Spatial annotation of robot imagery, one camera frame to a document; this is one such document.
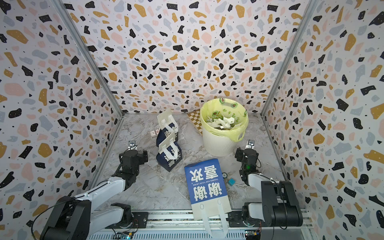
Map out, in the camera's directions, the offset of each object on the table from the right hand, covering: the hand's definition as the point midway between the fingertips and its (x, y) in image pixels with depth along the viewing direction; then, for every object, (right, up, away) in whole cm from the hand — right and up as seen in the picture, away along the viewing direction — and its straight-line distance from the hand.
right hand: (247, 148), depth 91 cm
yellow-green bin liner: (-11, +25, +1) cm, 27 cm away
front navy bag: (-46, -1, -8) cm, 47 cm away
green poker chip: (-14, -16, -2) cm, 21 cm away
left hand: (-66, -1, -4) cm, 67 cm away
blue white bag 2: (-49, +15, +1) cm, 51 cm away
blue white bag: (-25, -21, -13) cm, 35 cm away
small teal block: (-11, -18, -6) cm, 22 cm away
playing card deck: (-62, +9, +16) cm, 65 cm away
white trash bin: (-17, +1, +11) cm, 20 cm away
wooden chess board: (-33, +21, +26) cm, 47 cm away
